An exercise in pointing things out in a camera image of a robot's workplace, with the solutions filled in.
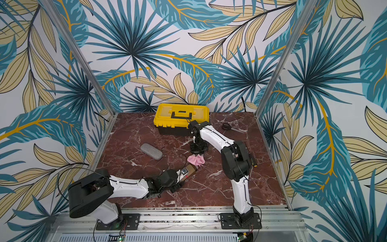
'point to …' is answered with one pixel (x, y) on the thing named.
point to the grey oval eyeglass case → (151, 151)
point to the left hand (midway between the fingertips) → (179, 178)
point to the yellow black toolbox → (173, 119)
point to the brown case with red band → (191, 169)
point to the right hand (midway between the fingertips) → (196, 154)
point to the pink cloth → (198, 160)
